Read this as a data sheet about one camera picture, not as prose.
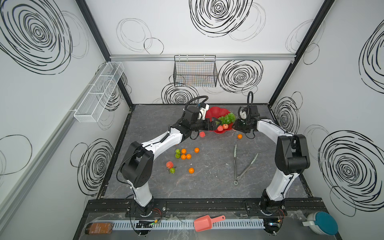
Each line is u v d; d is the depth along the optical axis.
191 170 0.85
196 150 0.93
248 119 0.85
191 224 0.70
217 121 0.74
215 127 0.74
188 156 0.91
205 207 0.76
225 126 1.02
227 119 1.02
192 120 0.67
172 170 0.85
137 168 0.46
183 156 0.89
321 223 0.65
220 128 1.02
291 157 0.50
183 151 0.93
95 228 0.65
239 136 0.99
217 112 1.12
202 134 0.99
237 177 0.83
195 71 1.24
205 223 0.70
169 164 0.86
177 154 0.89
